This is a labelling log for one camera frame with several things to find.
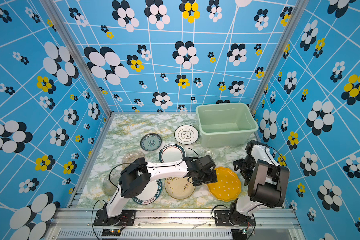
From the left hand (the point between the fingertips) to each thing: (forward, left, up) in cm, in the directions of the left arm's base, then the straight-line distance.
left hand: (215, 183), depth 81 cm
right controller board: (-22, -9, -3) cm, 24 cm away
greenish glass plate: (+1, +60, -5) cm, 60 cm away
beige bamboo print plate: (-1, +20, -4) cm, 20 cm away
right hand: (+5, -16, -1) cm, 17 cm away
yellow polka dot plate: (0, -8, -3) cm, 8 cm away
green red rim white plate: (+22, +25, -5) cm, 34 cm away
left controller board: (-22, +53, -7) cm, 57 cm away
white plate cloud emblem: (+35, +15, -3) cm, 39 cm away
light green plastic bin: (+45, -14, -3) cm, 48 cm away
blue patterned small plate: (+29, +40, -3) cm, 50 cm away
